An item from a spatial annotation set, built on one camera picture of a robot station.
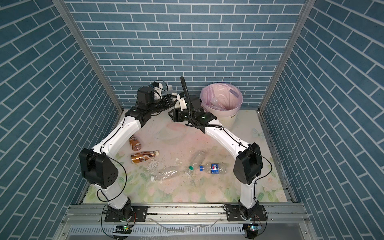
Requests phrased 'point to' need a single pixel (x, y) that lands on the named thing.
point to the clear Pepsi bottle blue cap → (214, 168)
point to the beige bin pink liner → (223, 100)
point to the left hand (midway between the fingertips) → (180, 99)
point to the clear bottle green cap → (197, 160)
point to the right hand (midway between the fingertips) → (174, 112)
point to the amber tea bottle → (141, 156)
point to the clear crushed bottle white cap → (167, 172)
